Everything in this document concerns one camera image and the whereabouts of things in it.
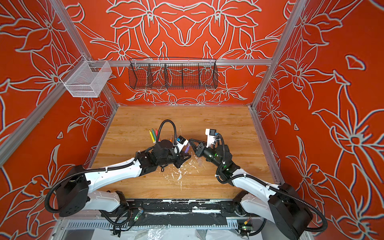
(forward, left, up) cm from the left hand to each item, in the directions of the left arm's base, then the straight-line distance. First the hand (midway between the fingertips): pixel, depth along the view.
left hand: (190, 154), depth 76 cm
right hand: (+3, +2, +8) cm, 9 cm away
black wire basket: (+53, +15, +14) cm, 57 cm away
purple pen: (0, +2, +5) cm, 5 cm away
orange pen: (-1, +8, +15) cm, 17 cm away
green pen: (+20, +27, -14) cm, 36 cm away
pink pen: (+21, +25, -13) cm, 35 cm away
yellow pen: (+19, +28, -14) cm, 36 cm away
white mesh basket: (+40, +68, +17) cm, 81 cm away
